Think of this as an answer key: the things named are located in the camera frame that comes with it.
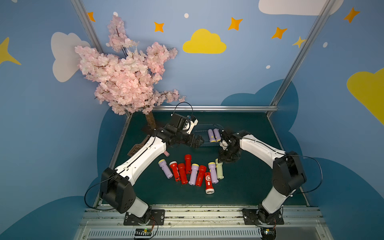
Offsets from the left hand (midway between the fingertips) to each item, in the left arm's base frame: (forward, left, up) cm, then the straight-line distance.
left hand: (197, 136), depth 79 cm
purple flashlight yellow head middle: (-11, +1, -20) cm, 22 cm away
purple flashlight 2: (-8, +20, -20) cm, 29 cm away
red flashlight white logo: (-21, -7, -20) cm, 30 cm away
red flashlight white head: (-8, +14, -20) cm, 25 cm away
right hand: (-6, -16, -15) cm, 23 cm away
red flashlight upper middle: (-7, +5, -20) cm, 21 cm away
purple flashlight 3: (-10, -10, -20) cm, 25 cm away
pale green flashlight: (-10, -14, -20) cm, 26 cm away
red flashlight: (-11, +9, -20) cm, 24 cm away
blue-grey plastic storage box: (+21, -4, -21) cm, 30 cm away
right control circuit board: (-41, -37, -25) cm, 60 cm away
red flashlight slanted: (-14, -3, -20) cm, 24 cm away
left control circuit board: (-41, +26, -25) cm, 55 cm away
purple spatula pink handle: (0, +19, -21) cm, 28 cm away
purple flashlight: (+14, -11, -20) cm, 27 cm away
